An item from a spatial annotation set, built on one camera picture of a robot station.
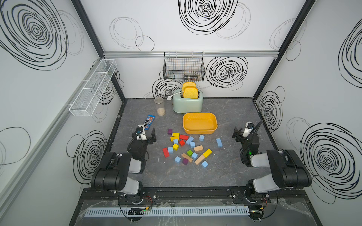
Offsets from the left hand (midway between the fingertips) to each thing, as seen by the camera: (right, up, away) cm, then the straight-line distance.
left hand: (145, 128), depth 87 cm
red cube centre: (+23, -10, +4) cm, 25 cm away
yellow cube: (+19, -12, +3) cm, 23 cm away
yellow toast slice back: (+28, +30, +12) cm, 43 cm away
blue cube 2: (+37, -21, -4) cm, 42 cm away
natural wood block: (+34, -13, +2) cm, 36 cm away
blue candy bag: (-2, +3, +18) cm, 18 cm away
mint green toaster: (+23, +15, +20) cm, 34 cm away
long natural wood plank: (+33, -19, -2) cm, 38 cm away
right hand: (+64, -1, +3) cm, 64 cm away
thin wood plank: (+26, -18, -1) cm, 32 cm away
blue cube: (+36, -7, +7) cm, 38 cm away
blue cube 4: (+30, -11, +4) cm, 32 cm away
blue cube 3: (+20, -18, -3) cm, 28 cm away
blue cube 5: (+15, -14, +2) cm, 21 cm away
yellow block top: (+18, -6, +11) cm, 22 cm away
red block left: (+13, -16, +3) cm, 21 cm away
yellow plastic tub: (+36, +2, +17) cm, 40 cm away
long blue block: (+48, -11, +7) cm, 50 cm away
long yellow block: (+39, -16, +2) cm, 43 cm away
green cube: (+28, -15, 0) cm, 32 cm away
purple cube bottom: (+25, -20, -2) cm, 32 cm away
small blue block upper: (+19, -9, +4) cm, 21 cm away
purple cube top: (+14, -4, +12) cm, 19 cm away
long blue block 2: (+28, -8, +7) cm, 30 cm away
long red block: (+24, -7, +10) cm, 27 cm away
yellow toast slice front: (+29, +24, +11) cm, 39 cm away
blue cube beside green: (+31, -17, -1) cm, 35 cm away
